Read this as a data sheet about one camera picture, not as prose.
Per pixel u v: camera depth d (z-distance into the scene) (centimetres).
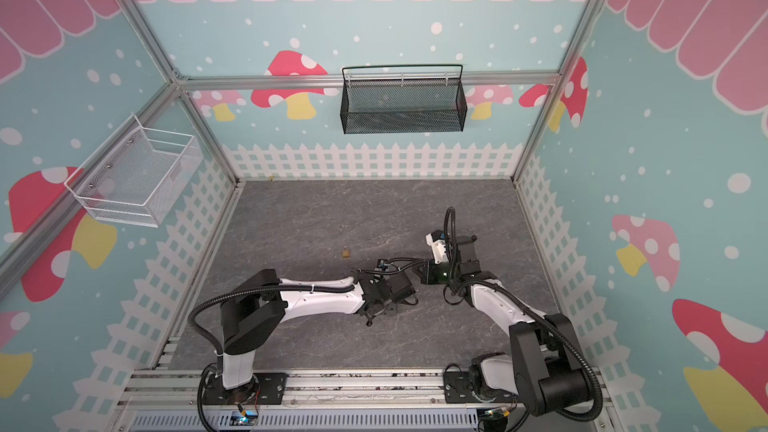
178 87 91
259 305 53
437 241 80
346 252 100
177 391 76
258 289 51
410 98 93
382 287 68
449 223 77
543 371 42
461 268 70
